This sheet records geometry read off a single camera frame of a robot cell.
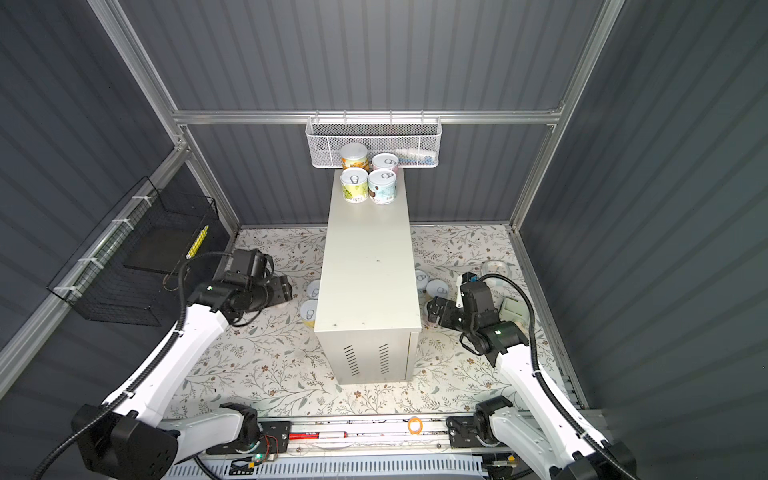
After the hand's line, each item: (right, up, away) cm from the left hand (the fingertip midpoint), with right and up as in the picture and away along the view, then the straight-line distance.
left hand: (280, 293), depth 80 cm
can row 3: (+45, 0, +15) cm, 47 cm away
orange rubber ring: (+37, -34, -5) cm, 51 cm away
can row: (+5, -1, +15) cm, 16 cm away
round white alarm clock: (+65, +6, +25) cm, 70 cm away
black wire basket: (-34, +6, -8) cm, 35 cm away
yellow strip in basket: (-22, +14, -1) cm, 26 cm away
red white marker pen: (+12, -35, -6) cm, 37 cm away
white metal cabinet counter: (+26, -2, -23) cm, 34 cm away
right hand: (+45, -5, +1) cm, 45 cm away
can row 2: (+5, -7, +11) cm, 14 cm away
